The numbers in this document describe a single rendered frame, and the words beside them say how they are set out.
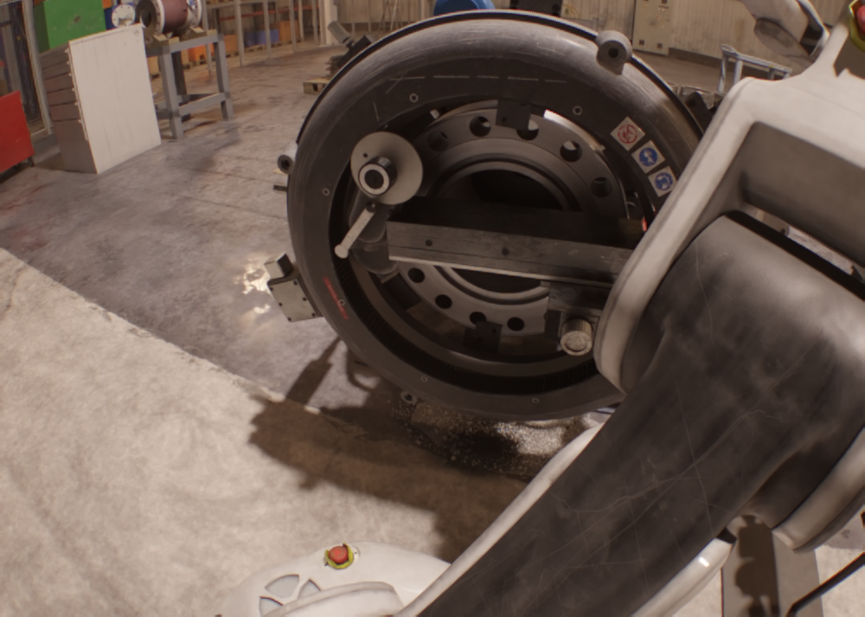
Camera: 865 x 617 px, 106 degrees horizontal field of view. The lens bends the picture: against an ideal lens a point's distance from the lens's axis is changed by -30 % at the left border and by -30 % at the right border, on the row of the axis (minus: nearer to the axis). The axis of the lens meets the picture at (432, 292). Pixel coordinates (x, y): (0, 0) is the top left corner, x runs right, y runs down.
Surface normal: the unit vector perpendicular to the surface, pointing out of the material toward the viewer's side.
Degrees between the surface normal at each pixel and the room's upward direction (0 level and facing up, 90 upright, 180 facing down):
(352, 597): 31
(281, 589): 0
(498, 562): 52
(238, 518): 0
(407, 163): 90
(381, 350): 90
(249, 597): 25
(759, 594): 0
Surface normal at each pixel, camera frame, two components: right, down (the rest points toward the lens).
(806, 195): -0.86, 0.44
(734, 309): -0.65, -0.33
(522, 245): -0.29, 0.55
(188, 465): 0.00, -0.82
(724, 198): 0.48, 0.51
